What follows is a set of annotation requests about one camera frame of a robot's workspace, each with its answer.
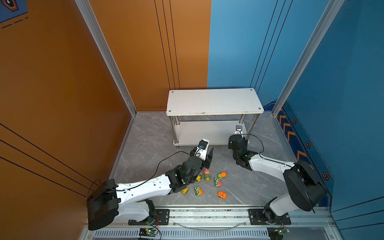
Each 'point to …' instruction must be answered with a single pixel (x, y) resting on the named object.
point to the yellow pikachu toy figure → (198, 178)
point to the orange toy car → (222, 195)
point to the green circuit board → (146, 232)
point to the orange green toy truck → (221, 175)
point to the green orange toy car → (199, 191)
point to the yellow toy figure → (184, 191)
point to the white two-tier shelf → (211, 114)
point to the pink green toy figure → (207, 175)
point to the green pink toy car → (217, 182)
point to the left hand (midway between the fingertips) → (208, 146)
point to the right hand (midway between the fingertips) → (234, 136)
